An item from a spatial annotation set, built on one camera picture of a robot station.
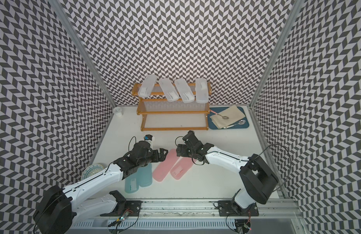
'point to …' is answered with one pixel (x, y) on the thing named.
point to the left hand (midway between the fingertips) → (161, 153)
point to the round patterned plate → (91, 169)
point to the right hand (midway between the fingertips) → (183, 153)
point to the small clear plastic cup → (118, 111)
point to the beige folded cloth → (234, 113)
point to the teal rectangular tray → (217, 109)
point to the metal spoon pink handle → (224, 117)
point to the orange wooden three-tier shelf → (159, 114)
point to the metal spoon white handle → (241, 123)
